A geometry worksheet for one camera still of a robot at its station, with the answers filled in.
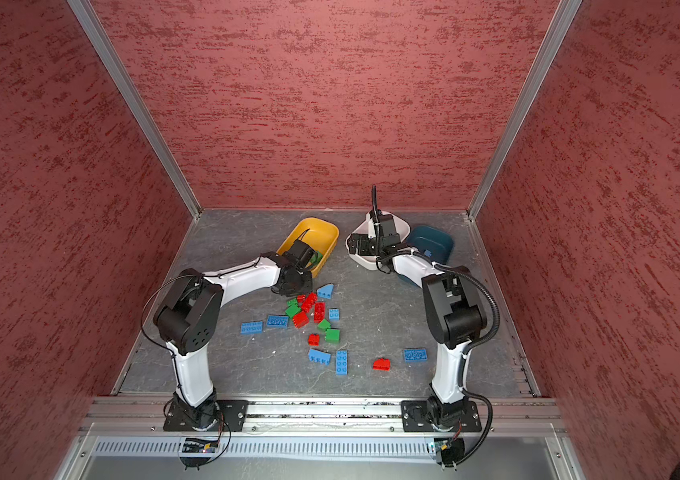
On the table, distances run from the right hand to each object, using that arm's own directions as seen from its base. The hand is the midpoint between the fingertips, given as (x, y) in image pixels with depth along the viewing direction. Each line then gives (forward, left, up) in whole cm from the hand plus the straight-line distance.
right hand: (356, 245), depth 98 cm
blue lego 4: (-35, +6, -8) cm, 37 cm away
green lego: (-12, +12, +10) cm, 20 cm away
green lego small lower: (-25, +11, -7) cm, 28 cm away
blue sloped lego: (-13, +11, -7) cm, 18 cm away
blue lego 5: (-34, -16, -8) cm, 38 cm away
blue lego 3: (-34, +12, -7) cm, 37 cm away
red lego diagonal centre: (-16, +16, -8) cm, 24 cm away
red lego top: (-15, +19, -8) cm, 25 cm away
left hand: (-13, +18, -8) cm, 23 cm away
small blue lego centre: (-20, +8, -9) cm, 23 cm away
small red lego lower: (-29, +14, -8) cm, 33 cm away
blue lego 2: (-22, +26, -10) cm, 35 cm away
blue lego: (-24, +33, -7) cm, 42 cm away
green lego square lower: (-28, +8, -7) cm, 30 cm away
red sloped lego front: (-36, -5, -9) cm, 37 cm away
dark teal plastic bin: (+7, -31, -10) cm, 34 cm away
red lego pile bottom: (-23, +18, -6) cm, 30 cm away
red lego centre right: (-20, +13, -9) cm, 25 cm away
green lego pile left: (-18, +21, -8) cm, 29 cm away
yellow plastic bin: (+10, +12, -6) cm, 17 cm away
